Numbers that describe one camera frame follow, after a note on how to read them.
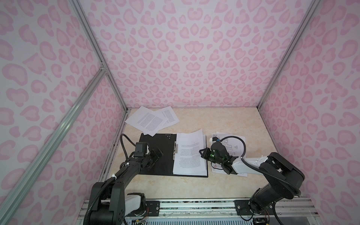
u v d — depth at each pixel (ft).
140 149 2.30
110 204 1.35
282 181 1.39
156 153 2.63
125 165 1.83
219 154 2.31
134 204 2.03
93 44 2.66
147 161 2.45
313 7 2.27
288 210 2.41
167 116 3.82
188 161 2.96
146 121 3.73
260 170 1.56
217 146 2.29
